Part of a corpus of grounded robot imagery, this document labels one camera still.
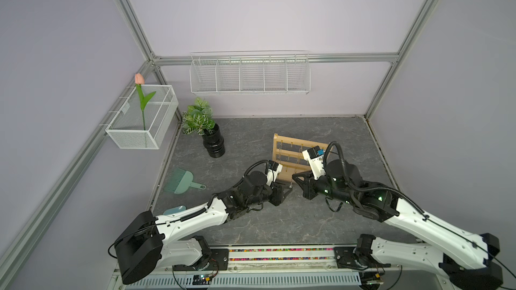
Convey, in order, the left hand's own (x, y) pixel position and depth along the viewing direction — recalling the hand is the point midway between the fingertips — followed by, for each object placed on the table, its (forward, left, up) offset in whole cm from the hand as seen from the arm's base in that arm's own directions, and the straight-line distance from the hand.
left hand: (289, 189), depth 75 cm
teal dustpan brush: (+15, +49, -16) cm, 53 cm away
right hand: (0, 0, +12) cm, 12 cm away
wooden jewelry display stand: (+15, -2, +2) cm, 15 cm away
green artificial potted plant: (+30, +35, +10) cm, 48 cm away
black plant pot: (+30, +32, -6) cm, 44 cm away
